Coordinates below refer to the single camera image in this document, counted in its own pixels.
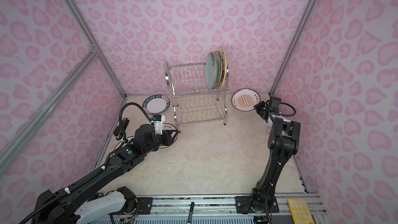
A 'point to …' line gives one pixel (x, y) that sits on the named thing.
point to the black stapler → (117, 130)
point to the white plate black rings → (124, 143)
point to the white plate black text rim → (156, 104)
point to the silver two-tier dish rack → (193, 102)
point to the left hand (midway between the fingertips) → (177, 129)
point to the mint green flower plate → (210, 70)
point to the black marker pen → (190, 212)
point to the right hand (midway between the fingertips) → (256, 102)
